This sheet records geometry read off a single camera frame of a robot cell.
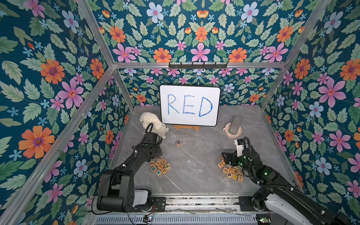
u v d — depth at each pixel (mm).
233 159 703
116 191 422
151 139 716
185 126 1008
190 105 954
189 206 750
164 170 836
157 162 862
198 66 910
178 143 953
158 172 821
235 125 1010
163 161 865
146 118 862
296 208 487
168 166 842
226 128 1023
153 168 841
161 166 845
